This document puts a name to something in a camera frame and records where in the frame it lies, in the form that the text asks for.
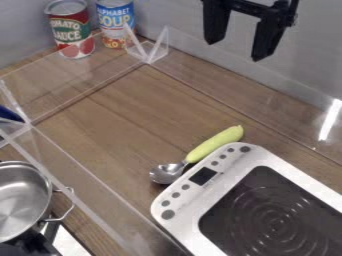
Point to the clear acrylic corner bracket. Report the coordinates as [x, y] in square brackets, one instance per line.
[147, 51]

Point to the clear acrylic divider strip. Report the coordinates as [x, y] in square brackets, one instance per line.
[85, 189]

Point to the blue object at left edge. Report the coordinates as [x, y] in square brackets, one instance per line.
[9, 115]

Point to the tomato sauce can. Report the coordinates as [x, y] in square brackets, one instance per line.
[71, 27]

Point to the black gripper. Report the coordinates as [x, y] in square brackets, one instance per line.
[270, 27]

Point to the green handled metal spoon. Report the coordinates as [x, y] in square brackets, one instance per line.
[166, 173]

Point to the stainless steel pot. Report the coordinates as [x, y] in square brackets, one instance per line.
[26, 196]

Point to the alphabet soup can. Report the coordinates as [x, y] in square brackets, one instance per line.
[115, 13]

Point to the white and black stove top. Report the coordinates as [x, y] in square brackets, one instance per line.
[244, 203]

